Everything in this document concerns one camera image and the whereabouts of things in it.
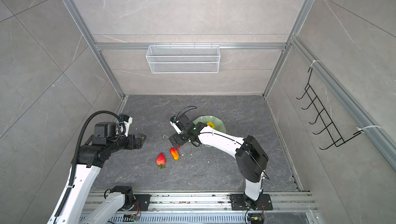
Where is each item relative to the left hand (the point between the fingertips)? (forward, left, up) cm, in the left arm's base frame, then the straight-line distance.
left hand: (137, 134), depth 73 cm
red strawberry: (-7, -8, -19) cm, 22 cm away
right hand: (+4, -19, -11) cm, 22 cm away
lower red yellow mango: (-2, -15, -20) cm, 25 cm away
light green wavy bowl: (+15, -42, -17) cm, 48 cm away
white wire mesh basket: (+52, -21, +7) cm, 57 cm away
